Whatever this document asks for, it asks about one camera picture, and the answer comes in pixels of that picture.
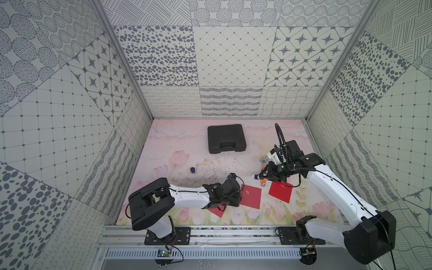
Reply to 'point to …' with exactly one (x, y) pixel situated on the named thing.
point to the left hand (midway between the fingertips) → (245, 204)
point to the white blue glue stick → (255, 176)
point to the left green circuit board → (163, 252)
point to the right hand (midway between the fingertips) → (262, 178)
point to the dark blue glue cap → (192, 169)
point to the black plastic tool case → (226, 138)
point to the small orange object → (263, 182)
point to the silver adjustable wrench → (264, 159)
